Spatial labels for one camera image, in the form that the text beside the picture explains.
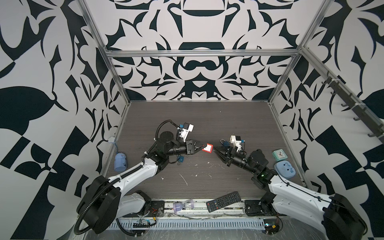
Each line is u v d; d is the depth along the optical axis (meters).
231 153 0.65
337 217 0.41
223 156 0.67
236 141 0.71
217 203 0.75
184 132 0.70
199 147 0.70
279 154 0.91
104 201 0.40
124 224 0.71
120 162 0.85
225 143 0.96
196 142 0.70
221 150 0.70
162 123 0.58
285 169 0.83
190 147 0.65
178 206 0.73
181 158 0.90
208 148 0.70
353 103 0.59
